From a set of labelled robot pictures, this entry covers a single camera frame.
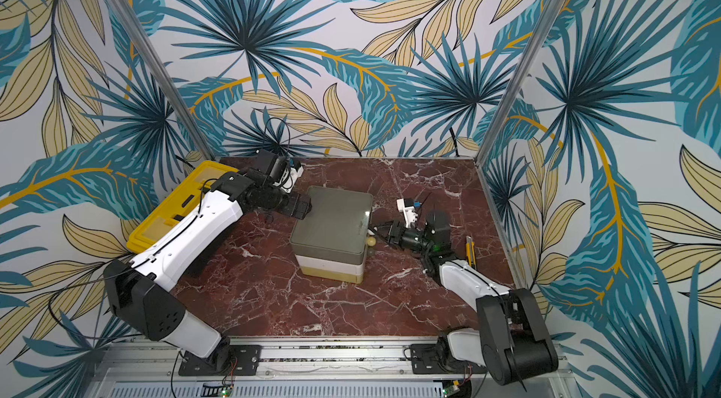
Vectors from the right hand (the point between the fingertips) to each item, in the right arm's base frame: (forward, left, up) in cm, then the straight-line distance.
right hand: (372, 229), depth 79 cm
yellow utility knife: (0, -33, -16) cm, 37 cm away
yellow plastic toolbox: (+10, +57, +1) cm, 58 cm away
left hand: (+6, +22, +4) cm, 23 cm away
